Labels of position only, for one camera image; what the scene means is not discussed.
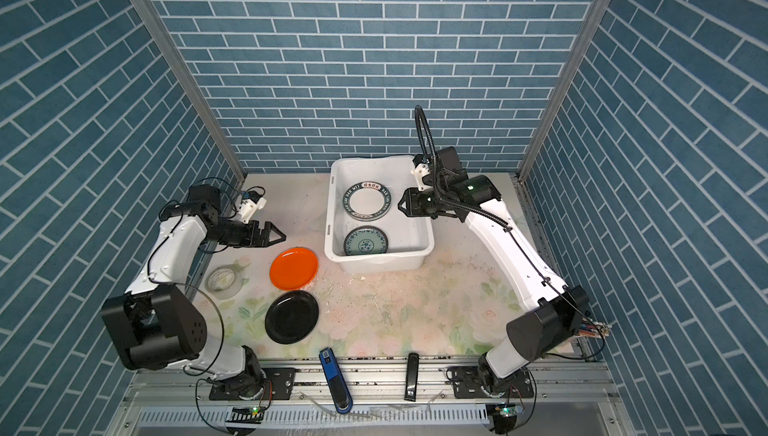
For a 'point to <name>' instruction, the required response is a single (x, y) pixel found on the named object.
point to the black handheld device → (412, 377)
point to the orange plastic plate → (294, 268)
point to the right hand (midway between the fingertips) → (401, 201)
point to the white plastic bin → (410, 239)
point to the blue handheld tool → (338, 387)
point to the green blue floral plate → (365, 240)
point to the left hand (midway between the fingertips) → (271, 235)
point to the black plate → (291, 317)
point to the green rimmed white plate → (367, 201)
